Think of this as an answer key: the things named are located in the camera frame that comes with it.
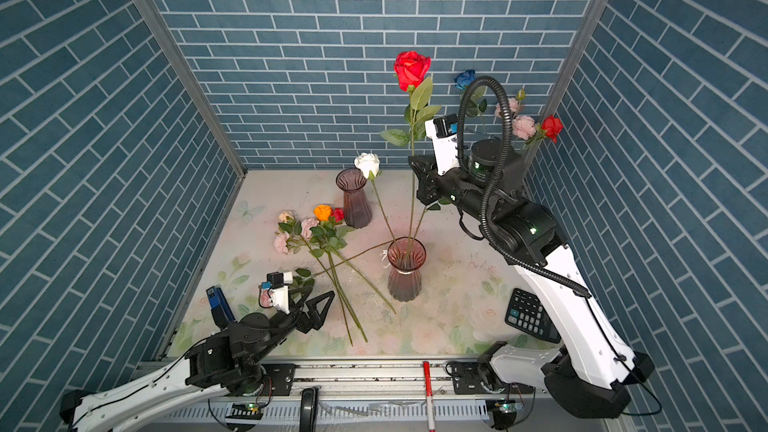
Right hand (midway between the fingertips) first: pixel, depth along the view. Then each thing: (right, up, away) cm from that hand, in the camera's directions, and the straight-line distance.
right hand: (407, 154), depth 56 cm
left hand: (-20, -33, +16) cm, 41 cm away
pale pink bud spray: (-37, -20, +40) cm, 58 cm away
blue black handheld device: (-52, -39, +27) cm, 70 cm away
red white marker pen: (+6, -55, +16) cm, 58 cm away
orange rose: (-28, -14, +46) cm, 56 cm away
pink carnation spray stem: (+36, +13, +33) cm, 51 cm away
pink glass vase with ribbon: (0, -24, +23) cm, 33 cm away
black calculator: (+35, -41, +28) cm, 60 cm away
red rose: (+44, +13, +32) cm, 56 cm away
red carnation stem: (-23, -15, +46) cm, 54 cm away
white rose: (+7, -10, +15) cm, 20 cm away
